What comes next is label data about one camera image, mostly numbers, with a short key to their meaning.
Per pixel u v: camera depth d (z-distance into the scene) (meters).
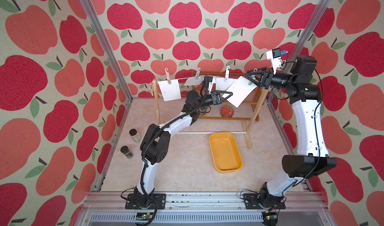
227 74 0.65
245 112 1.11
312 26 0.80
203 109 1.02
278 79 0.56
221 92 0.72
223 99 0.72
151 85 0.68
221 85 0.69
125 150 0.82
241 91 0.68
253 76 0.62
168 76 0.64
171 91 0.72
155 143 0.55
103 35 0.85
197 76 0.67
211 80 0.71
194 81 0.73
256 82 0.59
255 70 0.61
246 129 0.99
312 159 0.42
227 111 1.07
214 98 0.68
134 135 0.90
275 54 0.53
